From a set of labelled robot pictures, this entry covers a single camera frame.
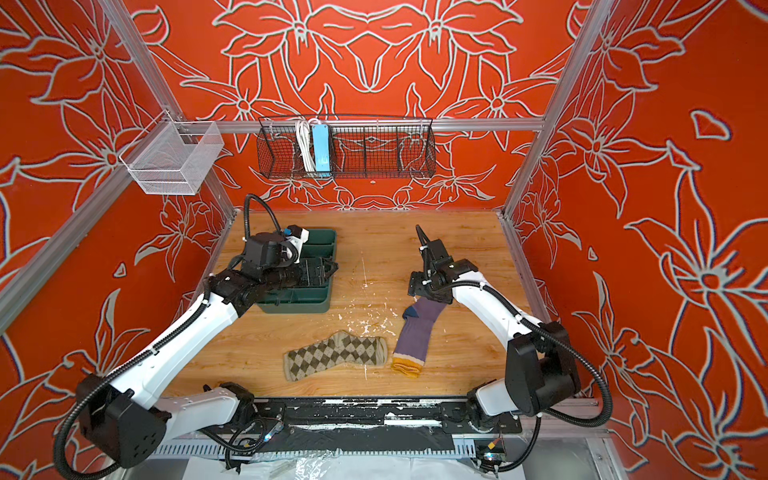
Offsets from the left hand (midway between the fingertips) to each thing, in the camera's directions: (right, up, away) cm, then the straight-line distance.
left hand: (325, 264), depth 75 cm
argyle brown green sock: (+2, -25, +8) cm, 26 cm away
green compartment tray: (-8, -13, +16) cm, 22 cm away
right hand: (+25, -8, +11) cm, 29 cm away
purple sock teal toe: (+23, -26, +8) cm, 35 cm away
